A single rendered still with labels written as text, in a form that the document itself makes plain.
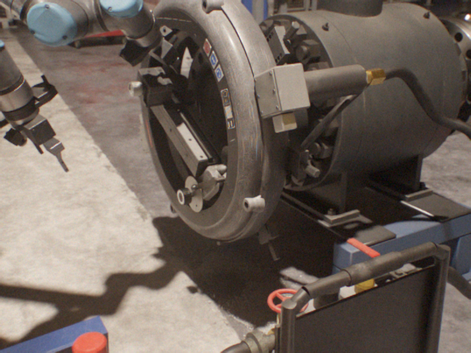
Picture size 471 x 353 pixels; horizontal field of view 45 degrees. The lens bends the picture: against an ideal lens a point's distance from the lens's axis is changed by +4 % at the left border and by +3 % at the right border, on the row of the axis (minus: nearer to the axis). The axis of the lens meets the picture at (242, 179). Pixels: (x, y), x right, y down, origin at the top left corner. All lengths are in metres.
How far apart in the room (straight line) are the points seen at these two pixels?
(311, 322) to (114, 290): 1.11
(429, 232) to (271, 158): 0.71
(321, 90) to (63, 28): 0.60
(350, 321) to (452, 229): 1.00
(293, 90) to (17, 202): 1.76
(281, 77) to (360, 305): 0.54
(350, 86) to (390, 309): 0.58
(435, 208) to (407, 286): 0.91
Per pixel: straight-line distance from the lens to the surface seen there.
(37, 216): 2.62
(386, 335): 1.16
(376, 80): 1.52
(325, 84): 1.38
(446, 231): 1.99
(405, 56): 1.85
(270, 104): 1.32
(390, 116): 1.78
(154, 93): 1.72
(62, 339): 0.83
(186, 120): 1.74
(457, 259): 2.11
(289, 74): 1.31
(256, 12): 5.63
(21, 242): 2.42
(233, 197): 1.49
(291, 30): 1.40
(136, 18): 1.46
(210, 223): 1.65
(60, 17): 1.34
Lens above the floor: 1.07
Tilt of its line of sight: 22 degrees down
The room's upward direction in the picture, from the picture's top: straight up
